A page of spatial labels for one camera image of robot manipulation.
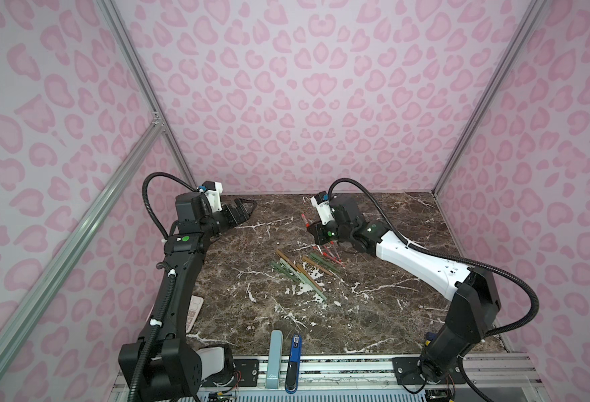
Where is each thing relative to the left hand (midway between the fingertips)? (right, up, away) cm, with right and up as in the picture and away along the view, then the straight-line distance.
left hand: (251, 206), depth 76 cm
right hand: (+18, -7, +5) cm, 20 cm away
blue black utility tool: (+13, -49, -4) cm, 51 cm away
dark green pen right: (+24, -21, +22) cm, 39 cm away
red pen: (+27, -20, +22) cm, 40 cm away
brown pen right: (+21, -22, +20) cm, 36 cm away
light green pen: (+11, -23, +19) cm, 32 cm away
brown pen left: (+12, -22, +20) cm, 32 cm away
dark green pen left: (+9, -24, +19) cm, 32 cm away
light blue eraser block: (+8, -44, -5) cm, 45 cm away
